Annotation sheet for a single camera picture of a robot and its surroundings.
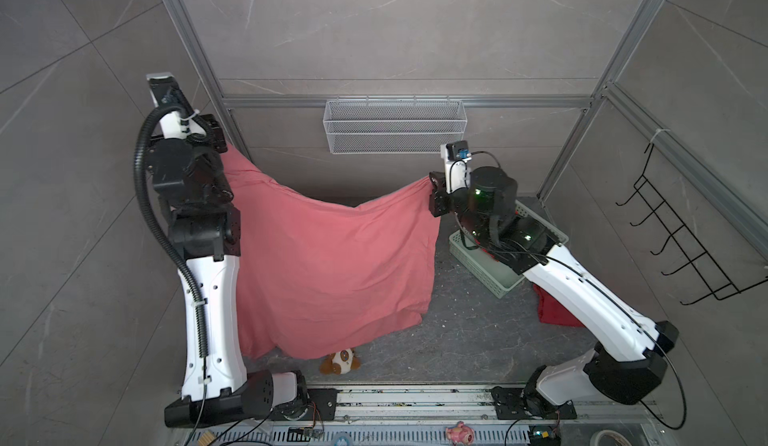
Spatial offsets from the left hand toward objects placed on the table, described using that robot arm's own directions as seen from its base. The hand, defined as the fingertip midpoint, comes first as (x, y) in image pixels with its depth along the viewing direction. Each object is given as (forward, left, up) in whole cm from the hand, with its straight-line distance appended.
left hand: (162, 93), depth 46 cm
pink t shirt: (-12, -18, -37) cm, 44 cm away
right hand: (+2, -45, -19) cm, 49 cm away
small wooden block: (-40, +9, -63) cm, 75 cm away
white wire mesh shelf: (+43, -39, -34) cm, 67 cm away
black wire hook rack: (-21, -101, -29) cm, 108 cm away
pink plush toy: (-42, -51, -60) cm, 89 cm away
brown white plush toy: (-25, -22, -61) cm, 70 cm away
